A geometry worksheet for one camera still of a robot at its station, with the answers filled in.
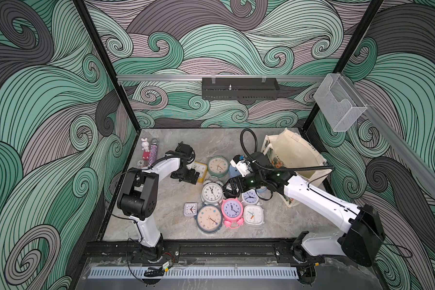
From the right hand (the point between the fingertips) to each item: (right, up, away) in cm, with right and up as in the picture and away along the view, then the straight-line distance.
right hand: (228, 187), depth 76 cm
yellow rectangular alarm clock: (-13, +5, +22) cm, 26 cm away
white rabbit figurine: (-47, +18, +28) cm, 57 cm away
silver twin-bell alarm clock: (-7, -5, +12) cm, 15 cm away
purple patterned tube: (-43, +14, +30) cm, 55 cm away
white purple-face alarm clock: (+12, -8, +12) cm, 19 cm away
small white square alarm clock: (-17, -13, +8) cm, 23 cm away
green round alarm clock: (-4, +6, +22) cm, 23 cm away
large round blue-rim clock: (-8, -15, +4) cm, 18 cm away
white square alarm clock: (+12, -15, +5) cm, 19 cm away
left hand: (-20, +1, +18) cm, 27 cm away
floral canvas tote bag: (+36, +13, +13) cm, 40 cm away
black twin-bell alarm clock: (+1, +1, -9) cm, 9 cm away
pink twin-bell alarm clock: (+2, -13, +8) cm, 15 cm away
